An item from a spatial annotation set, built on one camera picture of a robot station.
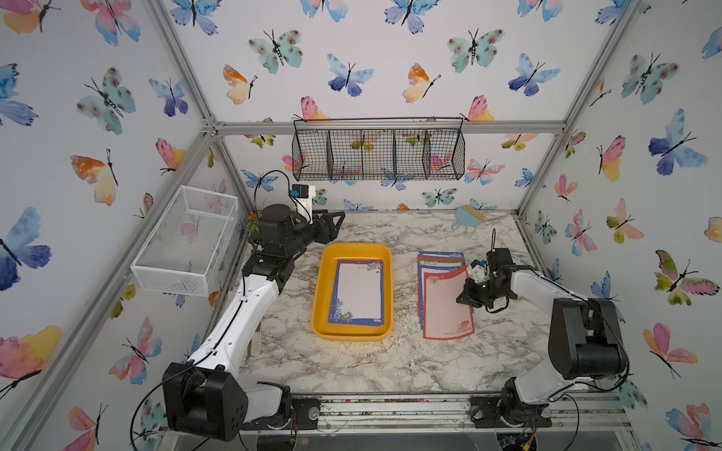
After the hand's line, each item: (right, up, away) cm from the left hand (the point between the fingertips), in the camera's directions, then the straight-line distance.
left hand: (338, 210), depth 74 cm
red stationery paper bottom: (+33, -33, +20) cm, 50 cm away
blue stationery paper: (+29, -18, +29) cm, 45 cm away
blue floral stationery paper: (+35, -13, +34) cm, 50 cm away
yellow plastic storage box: (-7, -15, +25) cm, 30 cm away
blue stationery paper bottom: (+4, -27, +23) cm, 36 cm away
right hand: (+38, -26, +17) cm, 49 cm away
